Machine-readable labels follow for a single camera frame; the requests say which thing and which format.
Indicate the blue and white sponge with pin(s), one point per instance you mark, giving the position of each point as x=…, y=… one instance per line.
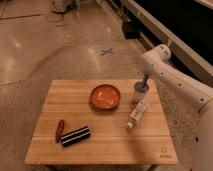
x=144, y=81

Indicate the white robot base far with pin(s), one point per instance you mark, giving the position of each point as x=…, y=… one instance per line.
x=62, y=6

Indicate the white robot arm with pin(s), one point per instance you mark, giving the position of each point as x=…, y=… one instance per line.
x=195, y=93

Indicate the orange bowl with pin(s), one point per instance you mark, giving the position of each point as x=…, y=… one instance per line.
x=105, y=97

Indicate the blue tape cross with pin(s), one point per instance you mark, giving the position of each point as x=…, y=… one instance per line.
x=106, y=51

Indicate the white tube bottle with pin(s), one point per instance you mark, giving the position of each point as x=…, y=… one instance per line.
x=137, y=114

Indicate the wooden table board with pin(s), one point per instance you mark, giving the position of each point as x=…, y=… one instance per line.
x=110, y=142

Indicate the black white striped box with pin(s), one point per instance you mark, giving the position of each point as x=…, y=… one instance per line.
x=75, y=136

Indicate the red brown oblong object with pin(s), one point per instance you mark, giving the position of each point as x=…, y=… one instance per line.
x=59, y=131

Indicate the black box on floor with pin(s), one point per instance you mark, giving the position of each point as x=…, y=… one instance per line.
x=130, y=31

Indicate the long wall rail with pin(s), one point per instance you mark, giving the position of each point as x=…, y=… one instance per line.
x=197, y=65

